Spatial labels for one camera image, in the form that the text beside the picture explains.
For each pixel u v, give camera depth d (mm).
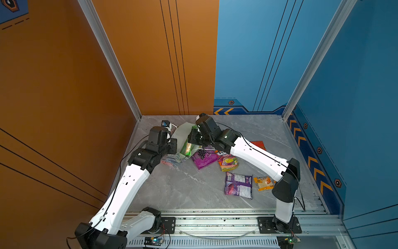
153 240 708
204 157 914
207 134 569
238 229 725
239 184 831
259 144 1029
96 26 744
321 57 860
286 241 698
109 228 373
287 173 449
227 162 914
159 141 544
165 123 641
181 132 737
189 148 721
